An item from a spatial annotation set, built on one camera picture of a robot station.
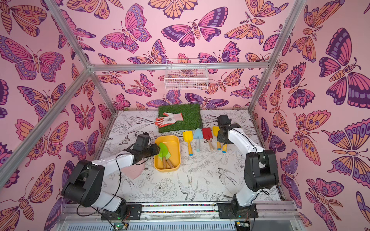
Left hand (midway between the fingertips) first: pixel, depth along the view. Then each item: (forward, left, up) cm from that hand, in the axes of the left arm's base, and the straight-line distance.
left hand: (160, 147), depth 93 cm
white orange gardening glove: (+25, -3, 0) cm, 25 cm away
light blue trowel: (+12, -25, -3) cm, 28 cm away
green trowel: (-3, -2, -4) cm, 5 cm away
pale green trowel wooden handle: (-10, -7, -3) cm, 13 cm away
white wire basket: (+45, -17, +21) cm, 52 cm away
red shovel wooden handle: (+4, -34, -3) cm, 34 cm away
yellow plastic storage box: (+5, -7, -4) cm, 10 cm away
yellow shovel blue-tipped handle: (+11, -18, -3) cm, 22 cm away
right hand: (+4, -41, +5) cm, 41 cm away
